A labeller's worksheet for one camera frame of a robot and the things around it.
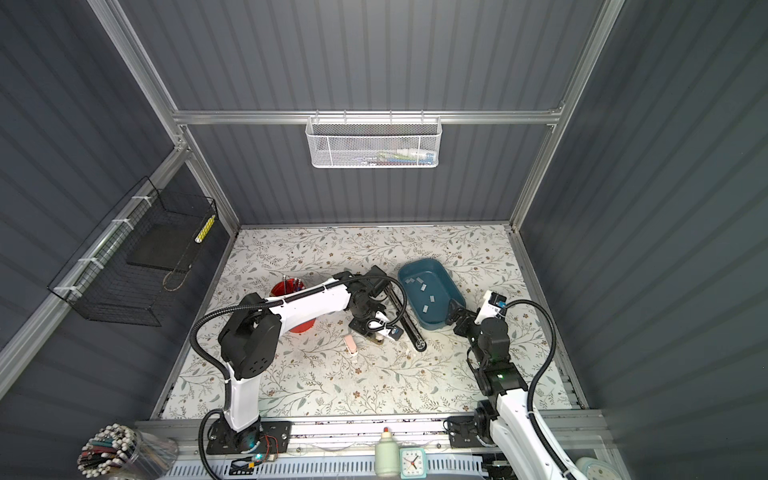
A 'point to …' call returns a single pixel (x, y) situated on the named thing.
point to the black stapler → (417, 340)
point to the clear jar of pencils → (121, 452)
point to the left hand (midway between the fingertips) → (377, 321)
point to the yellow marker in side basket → (205, 229)
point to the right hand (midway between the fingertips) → (468, 307)
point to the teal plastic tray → (428, 288)
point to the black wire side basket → (146, 244)
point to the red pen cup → (284, 287)
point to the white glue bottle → (387, 456)
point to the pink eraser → (351, 344)
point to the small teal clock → (413, 463)
